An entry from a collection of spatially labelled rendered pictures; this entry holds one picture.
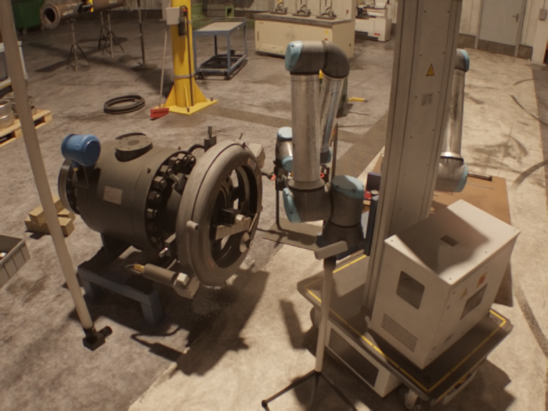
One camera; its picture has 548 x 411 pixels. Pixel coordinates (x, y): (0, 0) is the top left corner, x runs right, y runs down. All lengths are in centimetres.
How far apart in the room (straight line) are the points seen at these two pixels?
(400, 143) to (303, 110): 39
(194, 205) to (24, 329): 141
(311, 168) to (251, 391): 113
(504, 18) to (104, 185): 1103
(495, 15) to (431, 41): 1051
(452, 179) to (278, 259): 134
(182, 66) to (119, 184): 357
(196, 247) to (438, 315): 109
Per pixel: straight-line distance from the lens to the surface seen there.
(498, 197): 312
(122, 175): 235
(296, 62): 167
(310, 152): 173
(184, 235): 200
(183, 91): 582
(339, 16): 850
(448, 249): 177
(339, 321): 211
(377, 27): 1138
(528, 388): 255
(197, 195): 198
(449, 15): 180
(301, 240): 313
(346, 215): 185
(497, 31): 1224
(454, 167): 219
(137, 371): 239
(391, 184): 178
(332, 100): 185
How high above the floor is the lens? 183
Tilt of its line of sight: 31 degrees down
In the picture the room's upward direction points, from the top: straight up
